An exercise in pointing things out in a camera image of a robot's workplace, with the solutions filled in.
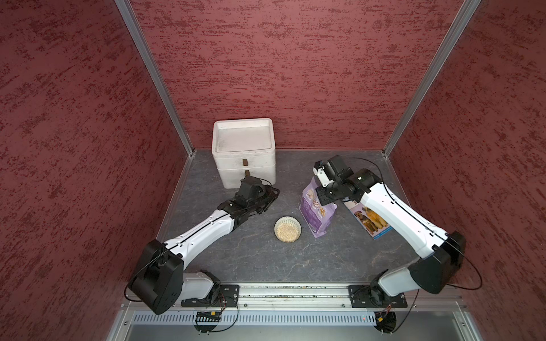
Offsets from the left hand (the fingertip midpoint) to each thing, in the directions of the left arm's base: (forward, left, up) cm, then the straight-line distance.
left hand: (278, 197), depth 82 cm
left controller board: (-38, +24, -18) cm, 48 cm away
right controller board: (-39, -37, -16) cm, 56 cm away
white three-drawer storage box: (+21, +15, +7) cm, 27 cm away
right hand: (-2, -17, +3) cm, 17 cm away
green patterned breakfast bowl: (-9, -4, -11) cm, 14 cm away
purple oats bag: (-6, -15, -5) cm, 17 cm away
